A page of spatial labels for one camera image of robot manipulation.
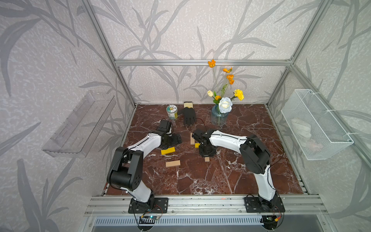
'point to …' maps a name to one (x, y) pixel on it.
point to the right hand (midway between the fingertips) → (204, 155)
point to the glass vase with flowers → (222, 105)
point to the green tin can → (172, 111)
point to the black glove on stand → (189, 113)
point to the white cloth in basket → (303, 130)
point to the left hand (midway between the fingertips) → (176, 141)
